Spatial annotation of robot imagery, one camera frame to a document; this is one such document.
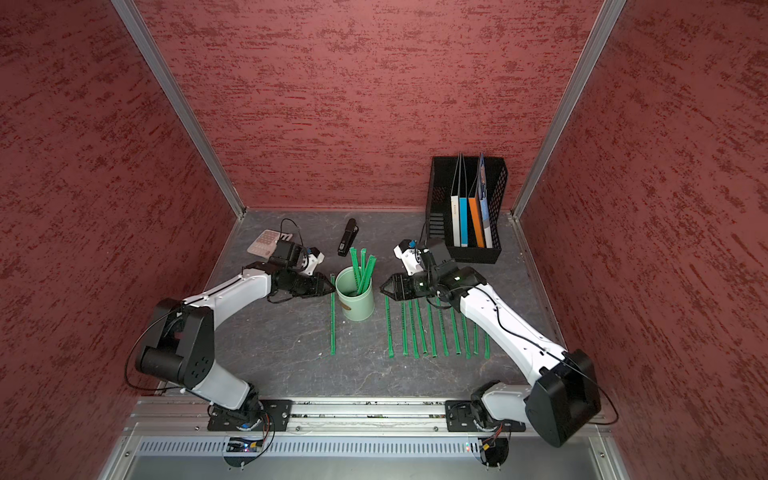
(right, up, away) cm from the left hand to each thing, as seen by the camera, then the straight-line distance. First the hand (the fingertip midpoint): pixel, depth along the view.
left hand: (328, 294), depth 89 cm
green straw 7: (+39, -13, -1) cm, 41 cm away
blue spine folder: (+41, +27, -4) cm, 49 cm away
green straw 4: (+29, -11, 0) cm, 31 cm away
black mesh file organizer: (+39, +28, +31) cm, 57 cm away
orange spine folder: (+46, +25, 0) cm, 52 cm away
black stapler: (+4, +20, +23) cm, 31 cm away
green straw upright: (+9, +8, -4) cm, 13 cm away
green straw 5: (+32, -15, -2) cm, 35 cm away
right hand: (+19, +3, -12) cm, 23 cm away
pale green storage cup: (+9, -3, -4) cm, 10 cm away
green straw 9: (+45, -14, -2) cm, 47 cm away
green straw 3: (+26, -11, 0) cm, 28 cm away
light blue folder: (+47, +28, -4) cm, 55 cm away
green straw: (+13, +7, -6) cm, 16 cm away
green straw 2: (+24, -14, -2) cm, 28 cm away
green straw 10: (+48, -15, -4) cm, 50 cm away
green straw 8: (+42, -13, -2) cm, 44 cm away
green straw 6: (+35, -14, -2) cm, 38 cm away
